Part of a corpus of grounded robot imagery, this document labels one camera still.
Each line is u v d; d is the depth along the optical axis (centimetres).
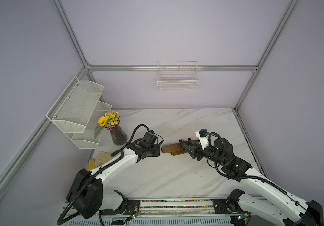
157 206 75
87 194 40
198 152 63
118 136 92
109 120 81
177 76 94
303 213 40
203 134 61
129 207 73
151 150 70
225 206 73
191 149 65
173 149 88
